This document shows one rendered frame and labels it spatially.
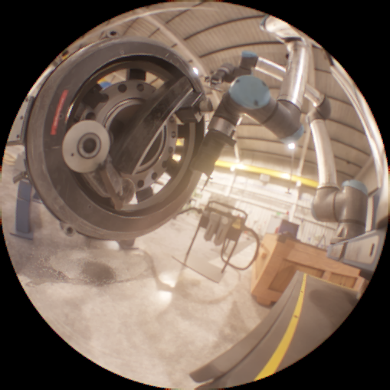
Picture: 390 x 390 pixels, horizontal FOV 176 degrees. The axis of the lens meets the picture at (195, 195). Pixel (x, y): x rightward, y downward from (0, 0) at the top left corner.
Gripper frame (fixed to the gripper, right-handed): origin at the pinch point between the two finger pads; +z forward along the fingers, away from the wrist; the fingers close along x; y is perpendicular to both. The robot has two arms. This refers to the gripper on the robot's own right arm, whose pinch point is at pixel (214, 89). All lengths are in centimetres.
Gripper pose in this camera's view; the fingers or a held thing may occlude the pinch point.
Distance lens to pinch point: 72.1
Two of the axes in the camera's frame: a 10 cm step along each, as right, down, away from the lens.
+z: -4.1, 9.0, -1.7
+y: -9.1, -4.1, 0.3
